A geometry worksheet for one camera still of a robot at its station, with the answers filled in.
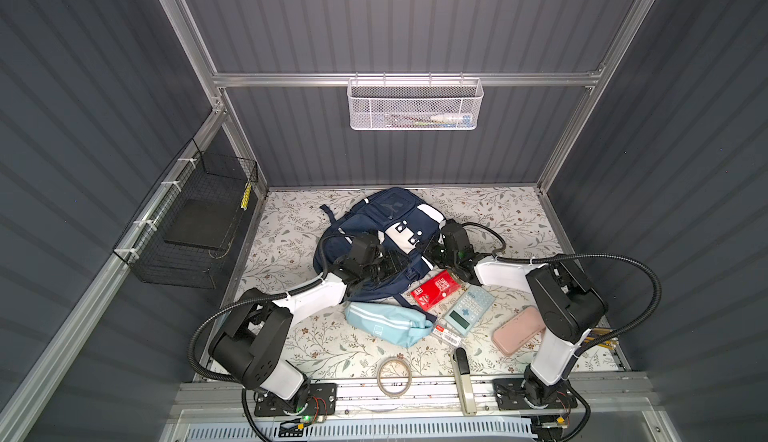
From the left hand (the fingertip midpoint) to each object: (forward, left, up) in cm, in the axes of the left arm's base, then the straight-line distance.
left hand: (406, 261), depth 86 cm
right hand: (+7, -4, -4) cm, 9 cm away
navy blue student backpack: (+18, 0, -2) cm, 18 cm away
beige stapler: (-27, -12, -7) cm, 30 cm away
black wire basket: (0, +57, +16) cm, 59 cm away
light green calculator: (-12, -17, -10) cm, 23 cm away
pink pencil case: (-19, -30, -9) cm, 37 cm away
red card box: (-4, -9, -11) cm, 15 cm away
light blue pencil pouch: (-15, +5, -8) cm, 17 cm away
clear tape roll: (-28, +9, -11) cm, 32 cm away
